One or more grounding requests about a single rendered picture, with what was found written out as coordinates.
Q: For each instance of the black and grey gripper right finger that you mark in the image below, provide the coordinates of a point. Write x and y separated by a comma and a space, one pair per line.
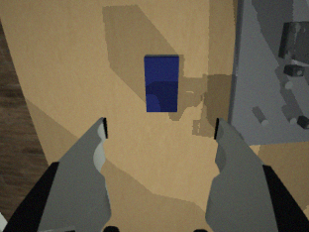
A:
247, 195

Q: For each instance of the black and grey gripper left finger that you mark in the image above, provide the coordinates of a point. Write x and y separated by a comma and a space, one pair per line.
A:
72, 194

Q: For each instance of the grey metal fixture plate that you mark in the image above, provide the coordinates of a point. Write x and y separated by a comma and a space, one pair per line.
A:
256, 88

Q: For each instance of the dark blue block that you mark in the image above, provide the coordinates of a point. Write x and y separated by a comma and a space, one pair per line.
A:
161, 79

